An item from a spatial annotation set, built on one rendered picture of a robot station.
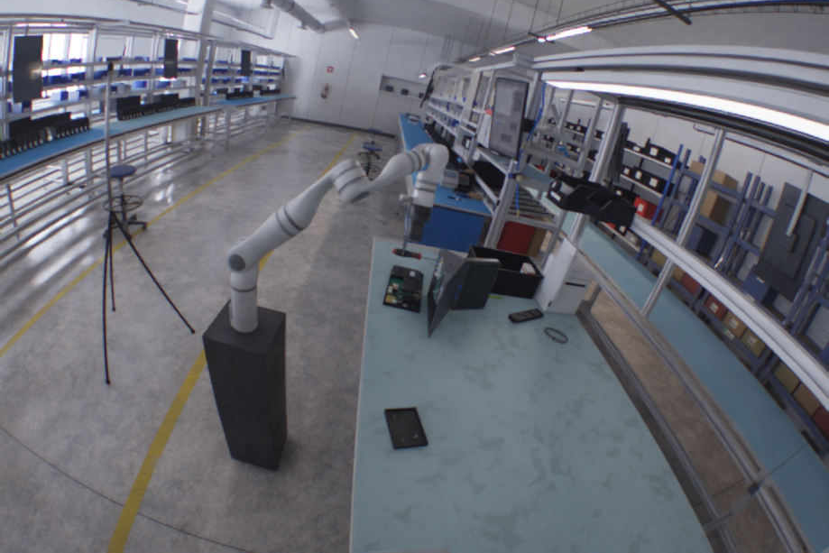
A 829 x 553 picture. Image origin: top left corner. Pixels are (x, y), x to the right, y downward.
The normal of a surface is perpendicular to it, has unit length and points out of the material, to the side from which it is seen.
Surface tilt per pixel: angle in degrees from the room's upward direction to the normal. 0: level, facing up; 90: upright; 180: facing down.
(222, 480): 0
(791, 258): 98
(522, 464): 0
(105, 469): 0
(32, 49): 82
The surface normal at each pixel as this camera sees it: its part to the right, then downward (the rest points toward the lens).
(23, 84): 0.99, 0.11
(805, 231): -0.99, -0.04
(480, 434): 0.22, -0.89
